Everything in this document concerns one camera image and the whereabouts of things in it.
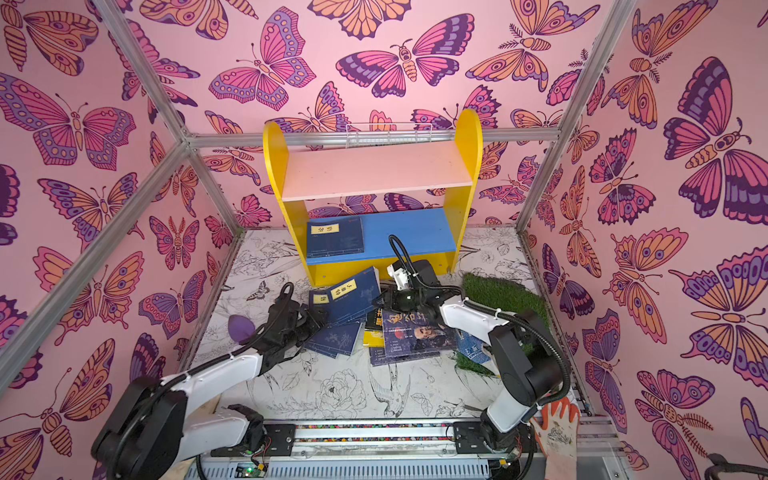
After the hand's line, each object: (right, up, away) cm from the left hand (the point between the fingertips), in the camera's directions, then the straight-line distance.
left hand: (329, 313), depth 88 cm
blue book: (+5, +4, +3) cm, 7 cm away
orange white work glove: (+59, -26, -15) cm, 66 cm away
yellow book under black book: (+13, -8, 0) cm, 15 cm away
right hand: (+13, +5, -3) cm, 14 cm away
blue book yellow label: (+1, +23, +9) cm, 25 cm away
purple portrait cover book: (+23, -5, -2) cm, 24 cm away
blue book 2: (+2, -8, -1) cm, 8 cm away
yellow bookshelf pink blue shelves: (+27, +41, +24) cm, 55 cm away
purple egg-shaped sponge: (-30, -6, +7) cm, 32 cm away
